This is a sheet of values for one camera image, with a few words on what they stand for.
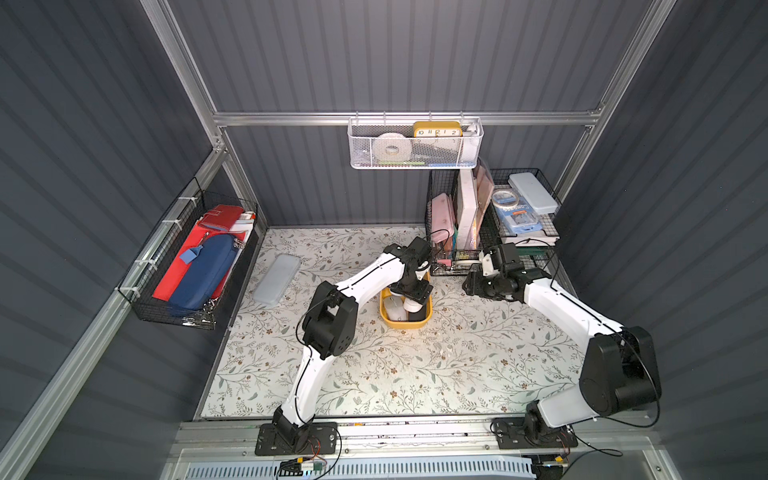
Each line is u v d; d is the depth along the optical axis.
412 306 0.92
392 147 0.86
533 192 1.00
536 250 0.98
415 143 0.90
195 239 0.76
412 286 0.83
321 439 0.74
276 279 1.04
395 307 0.94
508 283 0.64
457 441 0.74
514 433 0.74
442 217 1.05
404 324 0.93
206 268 0.70
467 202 0.93
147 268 0.63
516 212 0.94
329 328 0.57
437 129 0.87
